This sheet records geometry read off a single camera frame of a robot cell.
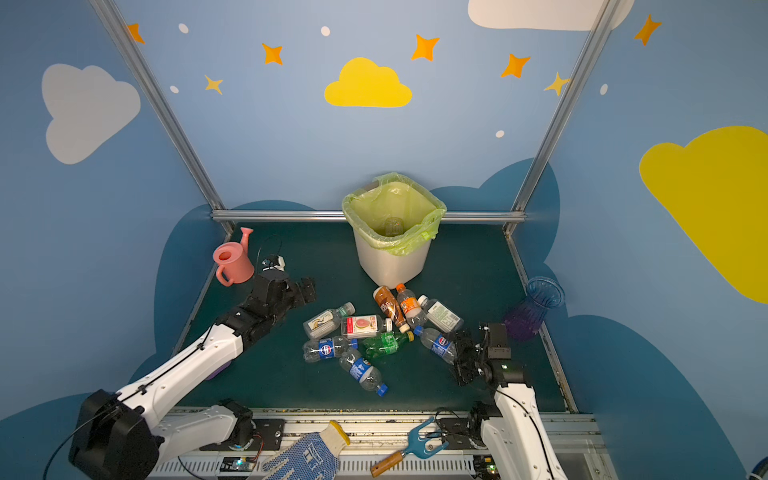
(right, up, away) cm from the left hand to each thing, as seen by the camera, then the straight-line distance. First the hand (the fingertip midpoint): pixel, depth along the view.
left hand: (304, 283), depth 83 cm
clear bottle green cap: (+5, -12, +6) cm, 14 cm away
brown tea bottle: (+24, -7, +10) cm, 26 cm away
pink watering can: (-27, +5, +14) cm, 31 cm away
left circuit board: (-12, -42, -13) cm, 46 cm away
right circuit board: (+48, -43, -12) cm, 65 cm away
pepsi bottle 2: (+37, -17, +3) cm, 41 cm away
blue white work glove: (+6, -41, -12) cm, 43 cm away
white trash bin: (+25, +6, +6) cm, 27 cm away
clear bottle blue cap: (+16, -23, -3) cm, 29 cm away
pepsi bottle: (+6, -19, +1) cm, 19 cm away
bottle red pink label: (+16, -14, +6) cm, 22 cm away
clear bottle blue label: (+26, +18, +21) cm, 38 cm away
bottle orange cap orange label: (+31, -8, +10) cm, 33 cm away
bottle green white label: (+40, -11, +10) cm, 43 cm away
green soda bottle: (+22, -19, +6) cm, 30 cm away
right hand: (+41, -17, -1) cm, 44 cm away
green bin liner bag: (+26, +23, +21) cm, 40 cm away
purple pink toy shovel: (-7, -13, -30) cm, 33 cm away
